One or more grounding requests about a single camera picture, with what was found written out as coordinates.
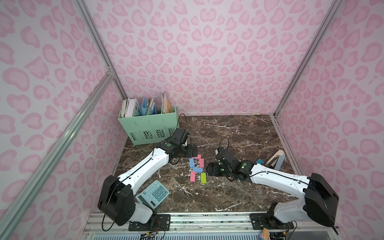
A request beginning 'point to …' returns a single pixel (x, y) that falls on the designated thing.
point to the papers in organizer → (130, 107)
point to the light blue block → (197, 169)
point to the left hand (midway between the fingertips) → (191, 149)
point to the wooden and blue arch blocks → (278, 162)
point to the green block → (203, 178)
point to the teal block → (259, 161)
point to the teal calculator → (153, 195)
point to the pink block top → (198, 157)
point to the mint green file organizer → (149, 129)
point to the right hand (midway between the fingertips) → (210, 170)
